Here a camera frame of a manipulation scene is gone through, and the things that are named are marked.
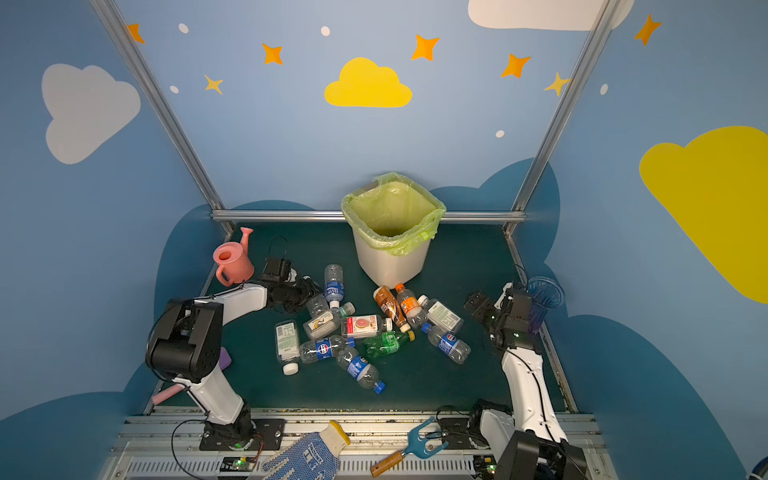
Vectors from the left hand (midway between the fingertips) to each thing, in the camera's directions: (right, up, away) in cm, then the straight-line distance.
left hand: (320, 294), depth 97 cm
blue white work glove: (+4, -36, -25) cm, 44 cm away
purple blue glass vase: (+65, +2, -16) cm, 67 cm away
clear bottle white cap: (0, -3, -3) cm, 4 cm away
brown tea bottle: (+22, -2, -3) cm, 23 cm away
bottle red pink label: (+15, -9, -8) cm, 19 cm away
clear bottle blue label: (+5, +2, 0) cm, 5 cm away
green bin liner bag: (+24, +28, +9) cm, 38 cm away
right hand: (+50, 0, -12) cm, 51 cm away
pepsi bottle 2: (+40, -13, -11) cm, 43 cm away
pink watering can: (-29, +12, 0) cm, 31 cm away
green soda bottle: (+22, -13, -9) cm, 27 cm away
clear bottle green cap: (+4, -8, -7) cm, 11 cm away
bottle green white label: (+39, -6, -3) cm, 40 cm away
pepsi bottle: (+4, -14, -13) cm, 19 cm away
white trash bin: (+23, +8, -3) cm, 25 cm away
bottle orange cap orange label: (+30, -4, -4) cm, 30 cm away
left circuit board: (-14, -37, -26) cm, 48 cm away
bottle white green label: (-7, -15, -11) cm, 19 cm away
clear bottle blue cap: (+15, -18, -16) cm, 29 cm away
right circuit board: (+46, -38, -25) cm, 65 cm away
